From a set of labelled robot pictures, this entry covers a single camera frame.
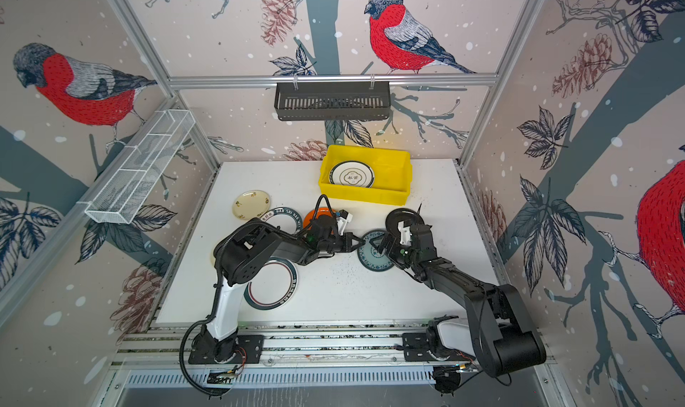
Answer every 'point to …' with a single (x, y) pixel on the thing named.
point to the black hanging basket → (303, 101)
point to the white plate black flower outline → (352, 173)
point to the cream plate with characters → (251, 204)
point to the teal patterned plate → (369, 257)
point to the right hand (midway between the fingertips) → (379, 243)
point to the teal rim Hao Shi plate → (284, 218)
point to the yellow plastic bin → (392, 168)
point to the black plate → (402, 214)
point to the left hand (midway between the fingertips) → (369, 240)
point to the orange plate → (320, 211)
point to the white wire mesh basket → (139, 166)
